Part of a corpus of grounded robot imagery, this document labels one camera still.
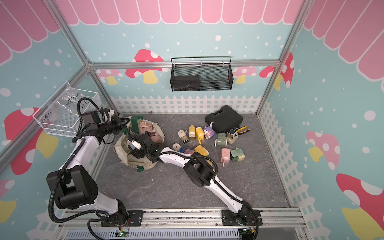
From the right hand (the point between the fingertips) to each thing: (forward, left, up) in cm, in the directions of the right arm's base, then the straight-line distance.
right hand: (136, 145), depth 91 cm
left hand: (+6, 0, +15) cm, 16 cm away
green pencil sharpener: (+6, -54, -6) cm, 55 cm away
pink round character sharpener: (-3, -33, -3) cm, 33 cm away
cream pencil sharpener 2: (+8, -61, -2) cm, 61 cm away
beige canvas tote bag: (-10, +1, +9) cm, 13 cm away
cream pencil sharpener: (+10, -28, -3) cm, 30 cm away
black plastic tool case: (+27, -58, -7) cm, 65 cm away
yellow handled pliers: (+21, -73, -10) cm, 77 cm away
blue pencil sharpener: (-1, -25, -2) cm, 25 cm away
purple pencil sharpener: (+12, -46, -3) cm, 47 cm away
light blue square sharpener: (0, +3, -1) cm, 3 cm away
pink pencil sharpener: (+10, -4, +6) cm, 12 cm away
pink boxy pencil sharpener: (-7, -55, -3) cm, 55 cm away
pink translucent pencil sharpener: (+5, -12, +1) cm, 13 cm away
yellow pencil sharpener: (-1, -40, -5) cm, 41 cm away
